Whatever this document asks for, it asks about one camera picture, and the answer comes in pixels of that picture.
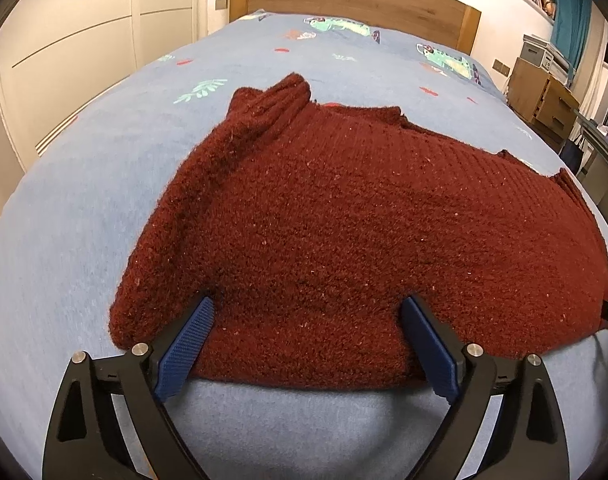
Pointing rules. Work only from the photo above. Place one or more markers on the teal curtain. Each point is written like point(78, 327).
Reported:
point(570, 33)

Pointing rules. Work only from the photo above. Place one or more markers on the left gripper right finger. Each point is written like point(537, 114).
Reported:
point(528, 439)

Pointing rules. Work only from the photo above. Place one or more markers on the wooden drawer cabinet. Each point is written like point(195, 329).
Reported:
point(542, 102)

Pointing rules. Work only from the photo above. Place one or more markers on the dark red knit sweater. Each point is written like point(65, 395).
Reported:
point(309, 224)

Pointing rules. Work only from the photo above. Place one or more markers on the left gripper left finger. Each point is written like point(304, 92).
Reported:
point(85, 440)

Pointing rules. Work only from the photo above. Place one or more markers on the blue patterned bed sheet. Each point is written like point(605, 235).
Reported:
point(68, 229)

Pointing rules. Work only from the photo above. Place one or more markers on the white wardrobe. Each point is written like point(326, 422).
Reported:
point(56, 56)

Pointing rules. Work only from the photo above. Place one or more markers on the grey storage box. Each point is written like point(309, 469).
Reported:
point(543, 54)

